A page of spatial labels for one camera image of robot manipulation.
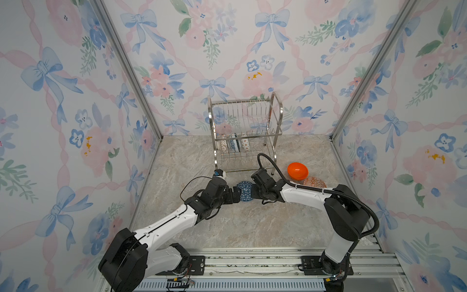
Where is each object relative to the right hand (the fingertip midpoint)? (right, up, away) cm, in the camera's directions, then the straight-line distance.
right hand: (253, 191), depth 92 cm
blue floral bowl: (-10, +24, +8) cm, 27 cm away
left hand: (-9, +2, -9) cm, 13 cm away
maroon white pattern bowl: (-15, +23, +8) cm, 29 cm away
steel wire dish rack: (-3, +31, +11) cm, 33 cm away
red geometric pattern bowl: (+33, +4, +4) cm, 33 cm away
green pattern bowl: (-4, +25, +8) cm, 26 cm away
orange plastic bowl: (+25, +10, +8) cm, 28 cm away
